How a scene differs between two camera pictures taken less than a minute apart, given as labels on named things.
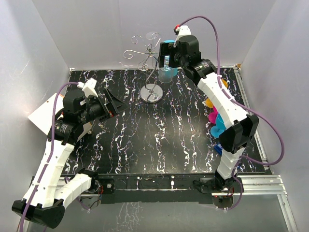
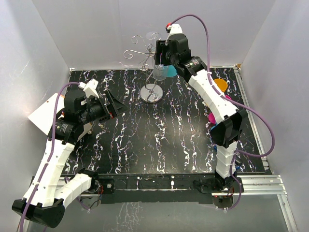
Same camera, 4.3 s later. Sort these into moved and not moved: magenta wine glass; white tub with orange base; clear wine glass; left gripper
Moved: clear wine glass
Not moved: left gripper; magenta wine glass; white tub with orange base
